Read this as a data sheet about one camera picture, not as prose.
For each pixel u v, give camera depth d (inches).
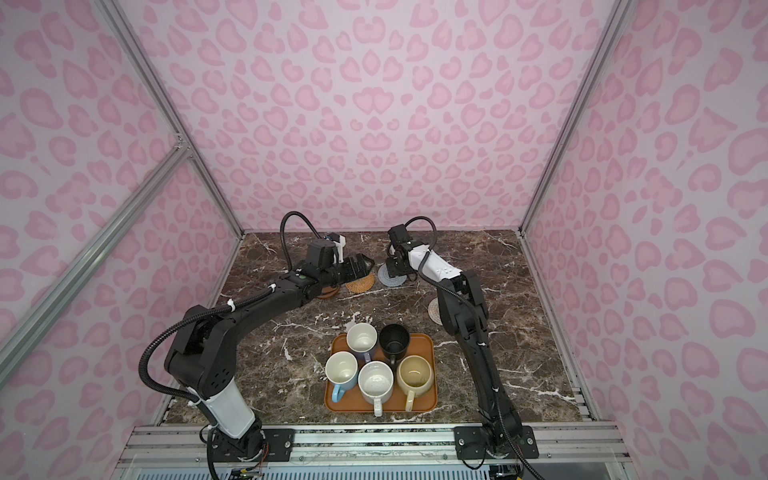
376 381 32.3
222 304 39.6
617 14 27.3
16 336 20.0
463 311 24.8
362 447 28.9
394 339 34.6
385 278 41.3
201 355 18.5
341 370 32.8
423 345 35.3
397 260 32.2
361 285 40.8
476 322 23.9
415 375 33.0
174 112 33.8
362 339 35.5
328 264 29.1
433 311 38.3
